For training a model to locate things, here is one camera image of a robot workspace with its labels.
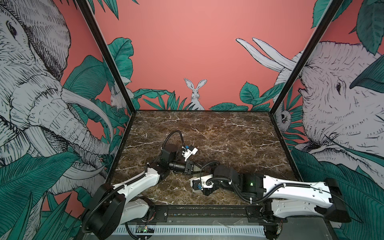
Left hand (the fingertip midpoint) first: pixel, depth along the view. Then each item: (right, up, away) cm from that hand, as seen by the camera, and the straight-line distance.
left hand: (202, 171), depth 70 cm
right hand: (-2, +2, -4) cm, 5 cm away
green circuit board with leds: (-28, -28, 0) cm, 39 cm away
